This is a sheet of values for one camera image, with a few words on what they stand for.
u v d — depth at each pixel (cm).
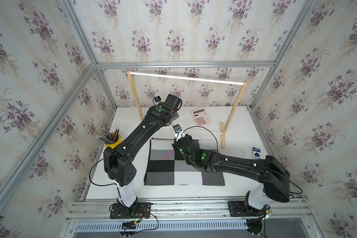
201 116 111
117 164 43
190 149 55
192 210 75
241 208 73
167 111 58
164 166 88
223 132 101
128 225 71
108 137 87
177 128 63
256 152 93
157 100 72
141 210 73
